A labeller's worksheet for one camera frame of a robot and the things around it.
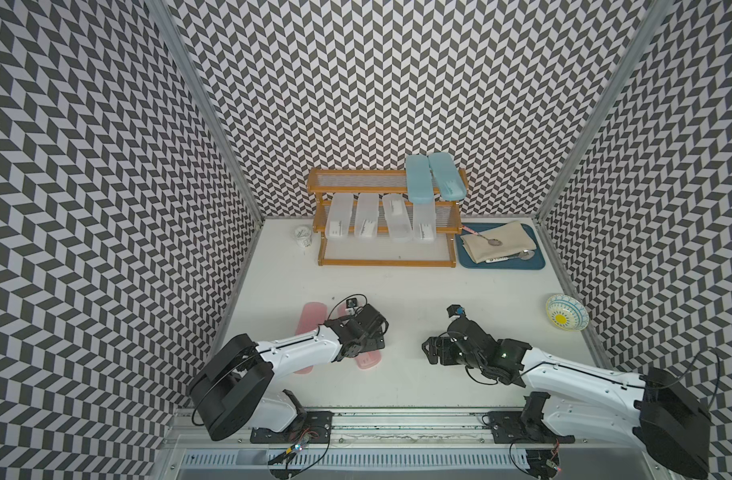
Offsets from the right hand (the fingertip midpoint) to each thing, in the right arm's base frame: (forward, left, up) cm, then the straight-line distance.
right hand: (436, 351), depth 82 cm
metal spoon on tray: (+33, -35, -1) cm, 49 cm away
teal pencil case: (+43, -5, +26) cm, 51 cm away
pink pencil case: (+12, +37, -2) cm, 39 cm away
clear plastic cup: (+41, +44, +2) cm, 60 cm away
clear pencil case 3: (+36, +20, +15) cm, 44 cm away
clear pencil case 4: (+39, +29, +14) cm, 50 cm away
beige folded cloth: (+45, -35, -3) cm, 57 cm away
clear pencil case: (+36, +1, +14) cm, 39 cm away
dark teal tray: (+50, -24, -3) cm, 55 cm away
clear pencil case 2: (+36, +9, +13) cm, 39 cm away
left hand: (+4, +20, -3) cm, 21 cm away
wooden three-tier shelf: (+40, +15, -5) cm, 43 cm away
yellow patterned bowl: (+13, -42, -3) cm, 44 cm away
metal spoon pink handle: (+41, -26, -2) cm, 49 cm away
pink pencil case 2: (-1, +20, -2) cm, 20 cm away
